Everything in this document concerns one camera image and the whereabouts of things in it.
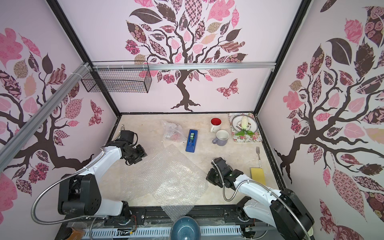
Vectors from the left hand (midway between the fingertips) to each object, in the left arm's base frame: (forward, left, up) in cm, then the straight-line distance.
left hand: (146, 158), depth 87 cm
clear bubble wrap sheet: (-10, -13, -6) cm, 17 cm away
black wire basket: (+44, +10, +27) cm, 53 cm away
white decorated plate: (+31, -73, -5) cm, 80 cm away
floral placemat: (+19, -59, -7) cm, 62 cm away
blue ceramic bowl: (-34, -25, -6) cm, 43 cm away
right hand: (-10, -36, -5) cm, 38 cm away
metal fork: (+7, -72, -7) cm, 72 cm away
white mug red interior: (+29, -45, -1) cm, 53 cm away
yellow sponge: (-9, -66, -5) cm, 67 cm away
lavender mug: (+18, -48, -4) cm, 52 cm away
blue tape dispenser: (+13, -27, -2) cm, 30 cm away
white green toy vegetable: (+28, -66, -2) cm, 72 cm away
